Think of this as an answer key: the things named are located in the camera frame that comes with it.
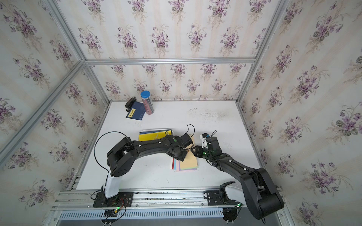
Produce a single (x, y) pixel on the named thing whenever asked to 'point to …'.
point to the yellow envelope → (154, 136)
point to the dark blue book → (137, 112)
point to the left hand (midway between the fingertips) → (183, 159)
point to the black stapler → (129, 104)
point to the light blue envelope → (175, 164)
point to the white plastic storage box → (157, 129)
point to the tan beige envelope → (190, 160)
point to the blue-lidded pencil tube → (146, 96)
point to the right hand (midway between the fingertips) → (194, 150)
